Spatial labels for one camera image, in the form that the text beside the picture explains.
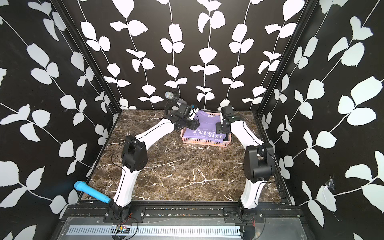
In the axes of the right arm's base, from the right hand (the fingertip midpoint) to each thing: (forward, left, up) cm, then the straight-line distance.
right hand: (220, 125), depth 95 cm
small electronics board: (-55, +51, -13) cm, 76 cm away
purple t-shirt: (0, +8, -5) cm, 10 cm away
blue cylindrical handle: (-36, +77, -9) cm, 86 cm away
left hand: (+3, +15, +3) cm, 15 cm away
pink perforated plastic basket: (-8, -3, -9) cm, 12 cm away
